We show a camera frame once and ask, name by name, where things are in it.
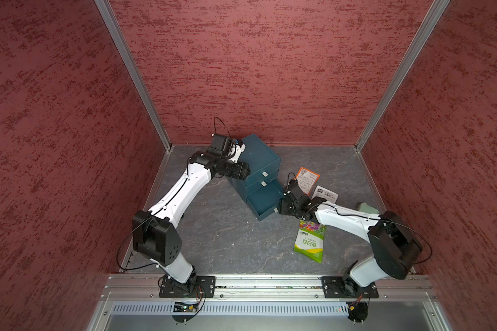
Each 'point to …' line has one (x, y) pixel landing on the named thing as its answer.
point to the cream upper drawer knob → (265, 174)
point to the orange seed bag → (306, 180)
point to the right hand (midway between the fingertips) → (283, 209)
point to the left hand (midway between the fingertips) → (241, 174)
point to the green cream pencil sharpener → (364, 207)
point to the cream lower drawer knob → (264, 183)
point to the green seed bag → (309, 240)
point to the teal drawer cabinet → (263, 189)
